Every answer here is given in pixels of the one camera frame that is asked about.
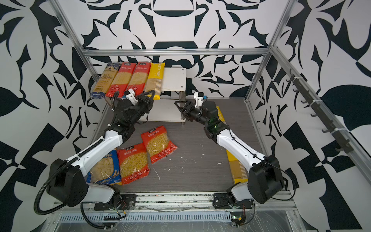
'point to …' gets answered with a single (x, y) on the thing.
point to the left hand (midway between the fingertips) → (154, 87)
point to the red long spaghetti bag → (122, 79)
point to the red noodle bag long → (138, 80)
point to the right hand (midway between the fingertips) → (176, 105)
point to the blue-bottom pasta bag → (107, 172)
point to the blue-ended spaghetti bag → (109, 72)
